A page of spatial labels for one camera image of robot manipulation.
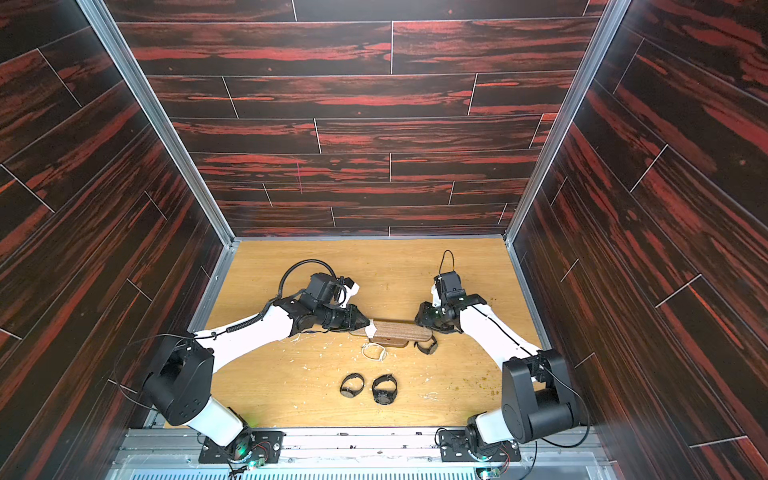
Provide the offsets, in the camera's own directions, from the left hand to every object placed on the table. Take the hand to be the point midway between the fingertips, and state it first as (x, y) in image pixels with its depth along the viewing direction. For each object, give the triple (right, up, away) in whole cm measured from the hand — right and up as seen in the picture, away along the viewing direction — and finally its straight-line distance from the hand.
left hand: (370, 324), depth 83 cm
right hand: (+17, 0, +7) cm, 19 cm away
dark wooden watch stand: (+7, -4, +3) cm, 9 cm away
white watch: (0, -2, +2) cm, 3 cm away
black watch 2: (+4, -18, -5) cm, 19 cm away
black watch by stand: (+17, -9, +5) cm, 20 cm away
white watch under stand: (+4, -10, +3) cm, 11 cm away
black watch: (-5, -18, -3) cm, 19 cm away
